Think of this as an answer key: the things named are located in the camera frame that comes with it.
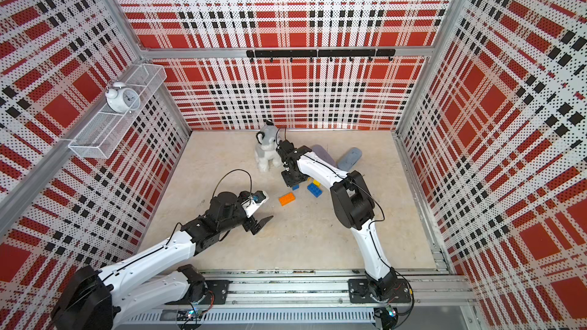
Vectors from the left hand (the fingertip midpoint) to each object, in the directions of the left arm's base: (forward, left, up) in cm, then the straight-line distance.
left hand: (266, 204), depth 83 cm
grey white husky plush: (+23, +2, +5) cm, 24 cm away
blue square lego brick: (+13, -10, -10) cm, 19 cm away
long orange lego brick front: (+6, -7, -9) cm, 13 cm away
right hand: (+14, -11, -6) cm, 19 cm away
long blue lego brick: (+11, -18, -10) cm, 24 cm away
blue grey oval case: (+28, -35, -8) cm, 46 cm away
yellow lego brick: (-4, -18, +21) cm, 28 cm away
